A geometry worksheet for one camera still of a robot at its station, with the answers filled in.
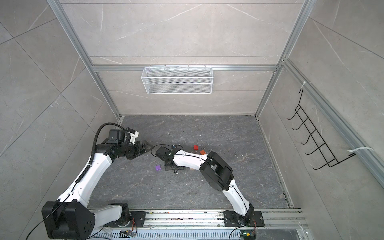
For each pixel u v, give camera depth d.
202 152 0.98
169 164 0.66
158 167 0.91
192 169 0.59
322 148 0.64
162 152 0.73
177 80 1.01
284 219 0.75
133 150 0.70
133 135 0.74
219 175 0.53
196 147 1.01
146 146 0.73
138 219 0.73
